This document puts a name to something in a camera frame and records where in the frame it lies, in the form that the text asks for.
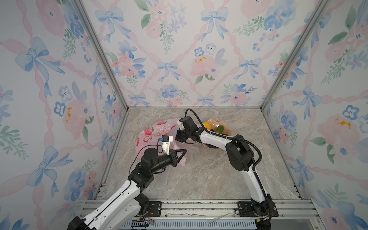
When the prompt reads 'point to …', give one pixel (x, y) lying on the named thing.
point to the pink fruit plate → (213, 124)
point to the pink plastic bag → (150, 137)
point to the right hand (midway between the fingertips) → (169, 135)
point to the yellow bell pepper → (206, 125)
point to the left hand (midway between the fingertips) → (187, 151)
